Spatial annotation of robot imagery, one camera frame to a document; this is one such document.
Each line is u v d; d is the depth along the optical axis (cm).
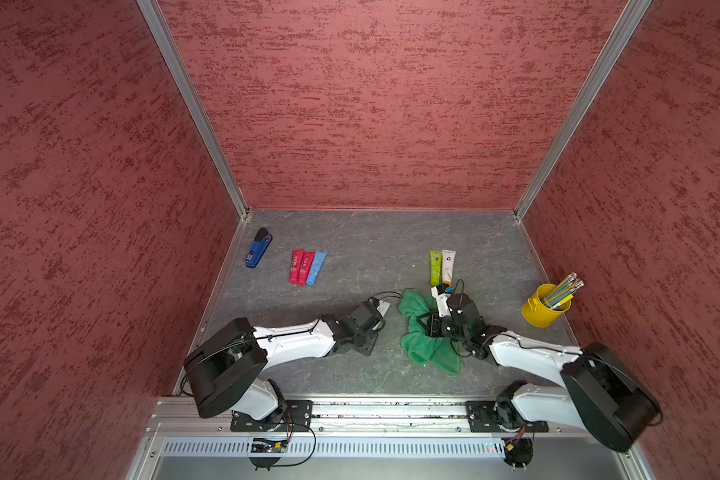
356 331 67
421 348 81
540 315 85
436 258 106
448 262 103
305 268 101
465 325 68
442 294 81
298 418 74
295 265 103
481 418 74
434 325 77
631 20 73
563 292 83
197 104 88
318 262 104
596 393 43
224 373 43
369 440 71
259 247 107
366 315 67
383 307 92
